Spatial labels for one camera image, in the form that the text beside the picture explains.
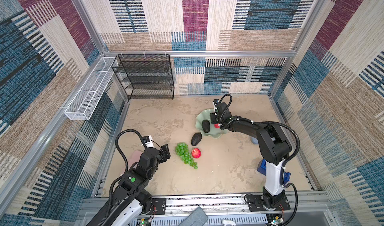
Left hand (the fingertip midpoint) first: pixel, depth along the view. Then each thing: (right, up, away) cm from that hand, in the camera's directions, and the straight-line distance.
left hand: (162, 145), depth 78 cm
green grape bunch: (+9, -5, +9) cm, 14 cm away
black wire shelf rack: (-20, +43, +34) cm, 58 cm away
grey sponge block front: (+18, -30, -10) cm, 36 cm away
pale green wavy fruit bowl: (+29, +4, +22) cm, 36 cm away
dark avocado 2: (+24, +8, +21) cm, 33 cm away
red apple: (+17, -7, +9) cm, 21 cm away
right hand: (+29, +14, +23) cm, 40 cm away
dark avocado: (+17, +1, +14) cm, 22 cm away
